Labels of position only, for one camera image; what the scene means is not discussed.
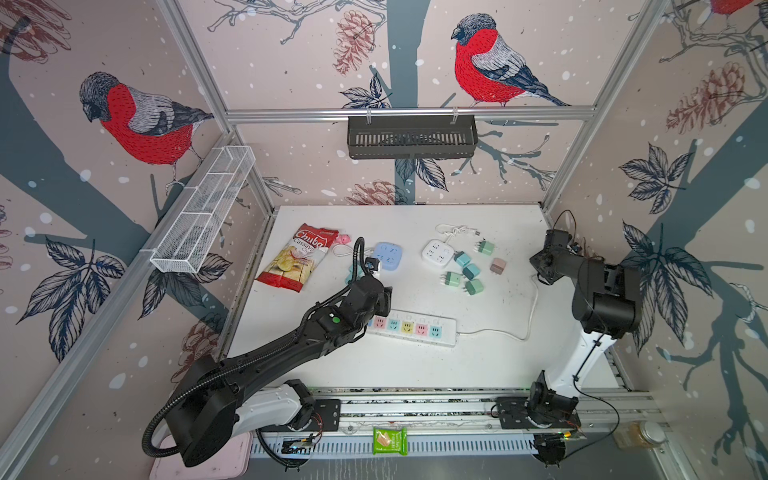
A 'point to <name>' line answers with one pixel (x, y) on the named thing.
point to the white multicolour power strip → (415, 326)
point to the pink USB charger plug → (498, 265)
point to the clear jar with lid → (638, 435)
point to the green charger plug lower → (474, 286)
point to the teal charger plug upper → (461, 257)
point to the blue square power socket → (389, 255)
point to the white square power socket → (437, 252)
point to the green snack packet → (390, 441)
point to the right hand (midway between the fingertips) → (543, 265)
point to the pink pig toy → (343, 239)
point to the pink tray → (235, 462)
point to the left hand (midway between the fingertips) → (385, 288)
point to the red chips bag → (293, 266)
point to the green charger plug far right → (486, 247)
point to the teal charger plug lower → (471, 271)
